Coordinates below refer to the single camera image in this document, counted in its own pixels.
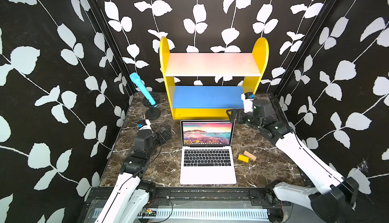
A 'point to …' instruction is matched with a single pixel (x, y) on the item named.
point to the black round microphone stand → (152, 113)
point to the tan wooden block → (250, 155)
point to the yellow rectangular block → (243, 158)
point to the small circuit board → (148, 212)
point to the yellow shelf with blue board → (211, 102)
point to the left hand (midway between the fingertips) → (165, 127)
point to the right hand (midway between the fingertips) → (232, 107)
